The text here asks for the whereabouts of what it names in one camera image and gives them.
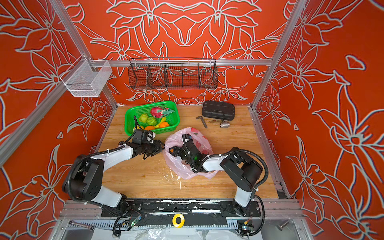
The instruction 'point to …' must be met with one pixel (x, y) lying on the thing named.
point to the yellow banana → (162, 120)
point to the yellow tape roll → (180, 225)
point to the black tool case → (218, 110)
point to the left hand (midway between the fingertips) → (164, 146)
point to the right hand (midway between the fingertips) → (170, 150)
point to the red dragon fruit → (158, 112)
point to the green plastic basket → (132, 116)
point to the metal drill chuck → (224, 125)
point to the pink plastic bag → (180, 168)
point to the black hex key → (203, 122)
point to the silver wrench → (91, 227)
